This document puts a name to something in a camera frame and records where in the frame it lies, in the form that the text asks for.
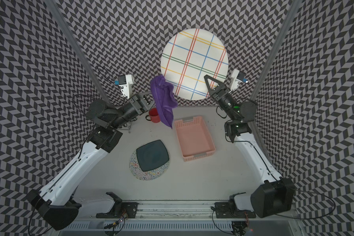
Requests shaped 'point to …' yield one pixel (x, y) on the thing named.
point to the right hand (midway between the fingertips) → (202, 80)
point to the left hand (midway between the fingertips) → (162, 94)
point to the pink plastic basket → (194, 138)
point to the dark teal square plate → (152, 154)
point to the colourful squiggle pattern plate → (149, 174)
